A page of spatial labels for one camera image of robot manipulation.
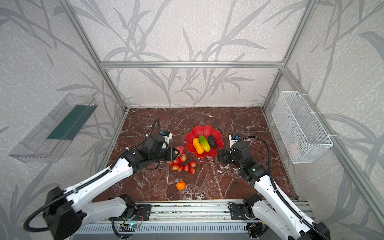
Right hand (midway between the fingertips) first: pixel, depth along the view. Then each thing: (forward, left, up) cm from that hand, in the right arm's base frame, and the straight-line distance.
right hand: (224, 145), depth 81 cm
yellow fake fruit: (+5, +14, -13) cm, 20 cm away
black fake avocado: (+11, +6, -14) cm, 18 cm away
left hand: (-3, +24, +2) cm, 24 cm away
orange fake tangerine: (-17, +24, -12) cm, 32 cm away
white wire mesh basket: (-8, -30, +19) cm, 36 cm away
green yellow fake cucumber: (+8, +11, -13) cm, 19 cm away
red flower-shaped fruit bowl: (+19, +10, -13) cm, 25 cm away
